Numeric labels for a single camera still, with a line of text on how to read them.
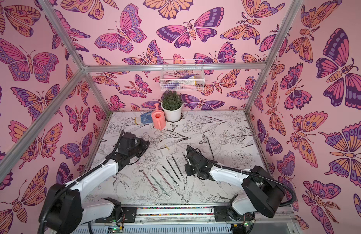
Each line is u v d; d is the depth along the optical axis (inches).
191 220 28.7
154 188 32.6
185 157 35.1
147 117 45.9
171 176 34.4
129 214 28.8
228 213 25.4
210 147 39.2
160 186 32.9
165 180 33.7
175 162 36.3
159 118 40.1
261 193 16.8
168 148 39.3
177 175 34.4
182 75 37.5
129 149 26.0
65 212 15.9
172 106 40.6
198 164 26.3
